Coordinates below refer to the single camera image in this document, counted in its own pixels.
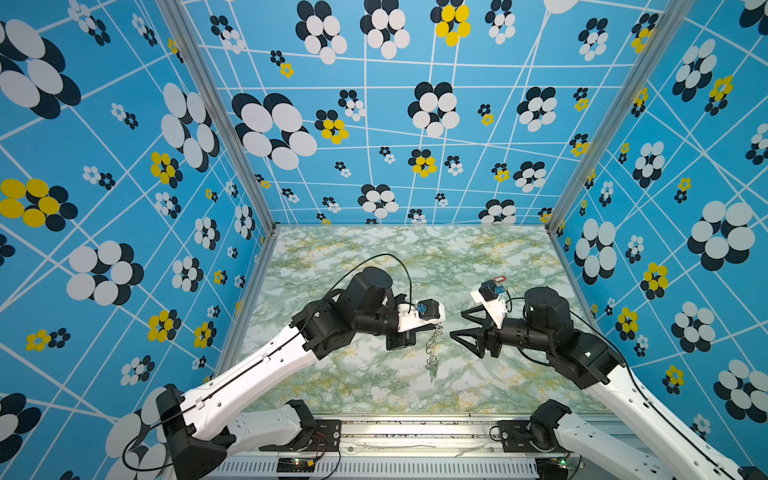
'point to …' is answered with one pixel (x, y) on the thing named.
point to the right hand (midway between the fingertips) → (460, 323)
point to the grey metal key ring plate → (431, 360)
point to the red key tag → (500, 279)
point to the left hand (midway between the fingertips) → (433, 321)
